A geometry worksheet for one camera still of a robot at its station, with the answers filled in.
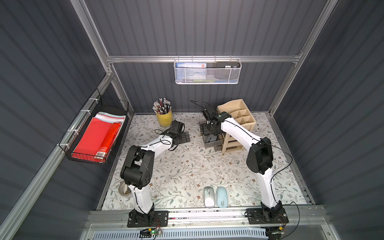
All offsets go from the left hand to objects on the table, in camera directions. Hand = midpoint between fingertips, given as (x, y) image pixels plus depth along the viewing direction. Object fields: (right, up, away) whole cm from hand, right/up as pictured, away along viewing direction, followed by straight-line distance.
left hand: (183, 138), depth 97 cm
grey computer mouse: (+15, -29, -16) cm, 36 cm away
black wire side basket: (-46, +19, -16) cm, 52 cm away
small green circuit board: (-15, -43, -26) cm, 53 cm away
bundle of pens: (-14, +21, +3) cm, 25 cm away
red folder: (-40, +1, -26) cm, 47 cm away
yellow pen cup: (-14, +12, +8) cm, 20 cm away
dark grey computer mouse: (+17, 0, -5) cm, 18 cm away
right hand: (+15, +4, -3) cm, 16 cm away
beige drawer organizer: (+32, +17, -12) cm, 38 cm away
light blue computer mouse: (+22, -30, -19) cm, 42 cm away
